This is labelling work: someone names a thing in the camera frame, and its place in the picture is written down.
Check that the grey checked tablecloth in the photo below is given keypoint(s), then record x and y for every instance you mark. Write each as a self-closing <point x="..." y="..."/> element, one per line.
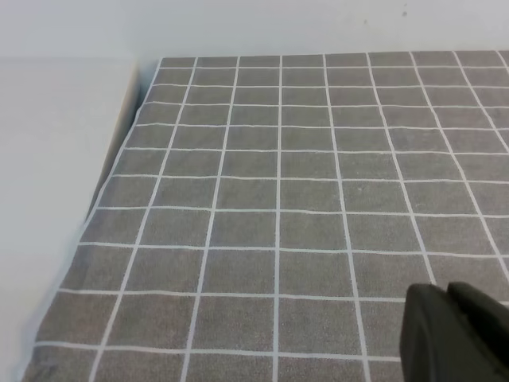
<point x="265" y="216"/>

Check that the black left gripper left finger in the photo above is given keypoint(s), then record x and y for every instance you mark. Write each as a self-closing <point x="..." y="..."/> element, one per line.
<point x="437" y="342"/>

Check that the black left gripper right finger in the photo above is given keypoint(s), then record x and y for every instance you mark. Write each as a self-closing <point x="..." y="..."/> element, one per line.
<point x="486" y="316"/>

